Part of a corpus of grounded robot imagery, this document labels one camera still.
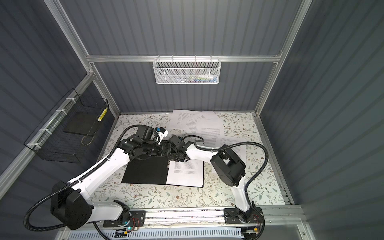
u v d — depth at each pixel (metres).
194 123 1.15
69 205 0.40
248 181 0.55
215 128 1.12
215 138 1.05
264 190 0.83
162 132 0.72
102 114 0.82
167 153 0.68
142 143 0.61
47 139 0.63
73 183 0.42
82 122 0.78
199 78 0.93
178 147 0.72
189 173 0.88
